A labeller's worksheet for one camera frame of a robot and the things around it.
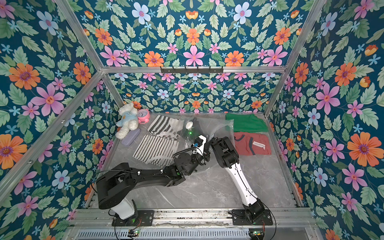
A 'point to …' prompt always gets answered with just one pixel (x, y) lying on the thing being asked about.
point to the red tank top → (251, 143)
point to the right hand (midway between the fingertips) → (181, 129)
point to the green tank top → (244, 122)
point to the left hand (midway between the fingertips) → (212, 139)
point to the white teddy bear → (129, 120)
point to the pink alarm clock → (143, 116)
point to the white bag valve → (189, 125)
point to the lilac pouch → (131, 136)
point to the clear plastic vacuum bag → (215, 125)
